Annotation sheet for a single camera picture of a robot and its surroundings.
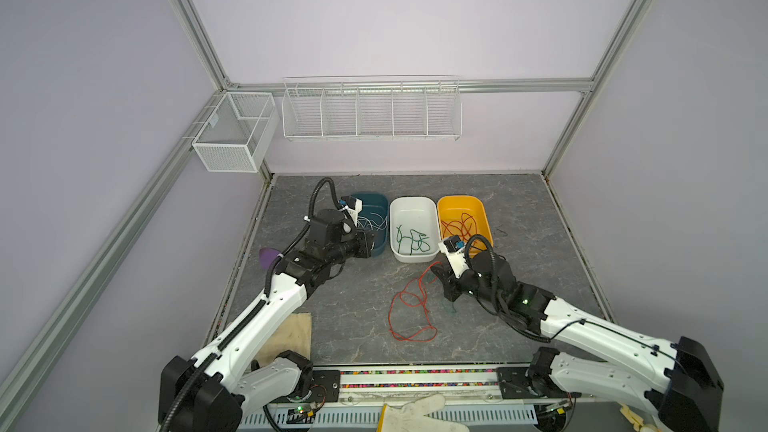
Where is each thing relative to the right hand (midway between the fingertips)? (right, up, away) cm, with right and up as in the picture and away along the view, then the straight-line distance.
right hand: (433, 269), depth 76 cm
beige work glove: (-38, -20, +6) cm, 43 cm away
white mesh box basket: (-64, +40, +23) cm, 78 cm away
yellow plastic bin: (+14, +12, +26) cm, 32 cm away
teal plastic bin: (-18, +12, +32) cm, 38 cm away
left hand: (-15, +8, +1) cm, 17 cm away
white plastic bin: (-3, +8, +27) cm, 28 cm away
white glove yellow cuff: (-6, -33, -6) cm, 34 cm away
